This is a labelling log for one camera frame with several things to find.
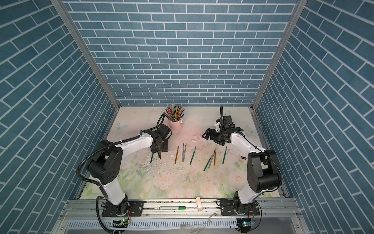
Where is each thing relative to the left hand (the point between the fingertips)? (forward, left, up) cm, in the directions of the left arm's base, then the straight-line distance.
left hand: (167, 149), depth 94 cm
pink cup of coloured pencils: (+22, -4, +11) cm, 25 cm away
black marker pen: (-5, -49, -1) cm, 50 cm away
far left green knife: (-5, +10, -2) cm, 11 cm away
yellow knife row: (-4, -6, -2) cm, 8 cm away
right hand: (+4, -27, +8) cm, 29 cm away
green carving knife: (-3, -37, -1) cm, 38 cm away
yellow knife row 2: (-3, +4, -2) cm, 6 cm away
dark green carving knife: (-9, -26, -1) cm, 27 cm away
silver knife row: (-1, -10, -2) cm, 11 cm away
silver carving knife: (-4, -29, -2) cm, 30 cm away
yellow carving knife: (-1, -31, -1) cm, 31 cm away
